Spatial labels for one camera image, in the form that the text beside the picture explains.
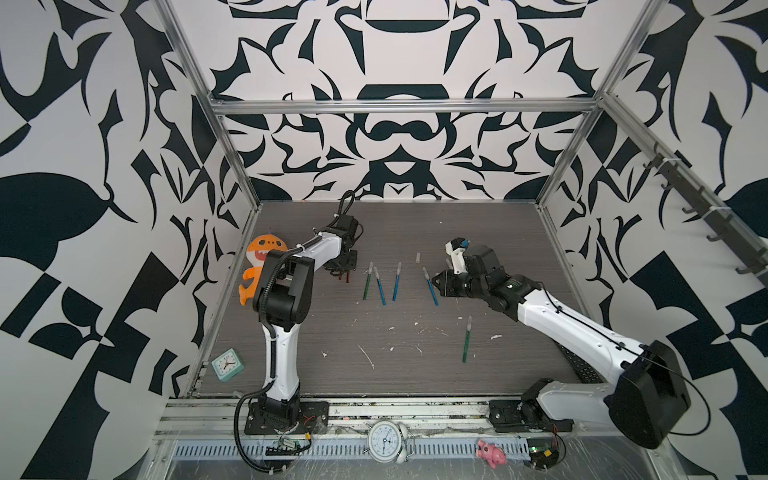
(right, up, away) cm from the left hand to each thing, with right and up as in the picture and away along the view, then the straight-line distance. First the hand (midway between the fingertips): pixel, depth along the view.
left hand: (339, 261), depth 102 cm
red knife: (+1, -5, -3) cm, 6 cm away
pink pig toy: (+39, -40, -34) cm, 66 cm away
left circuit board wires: (-9, -43, -30) cm, 53 cm away
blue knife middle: (+19, -7, -3) cm, 20 cm away
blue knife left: (+14, -8, -4) cm, 16 cm away
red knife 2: (+3, -5, -3) cm, 7 cm away
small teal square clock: (-27, -26, -21) cm, 43 cm away
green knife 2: (+38, -23, -16) cm, 48 cm away
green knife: (+10, -6, -3) cm, 12 cm away
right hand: (+28, -2, -21) cm, 35 cm away
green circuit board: (+52, -42, -31) cm, 74 cm away
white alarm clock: (+16, -37, -35) cm, 54 cm away
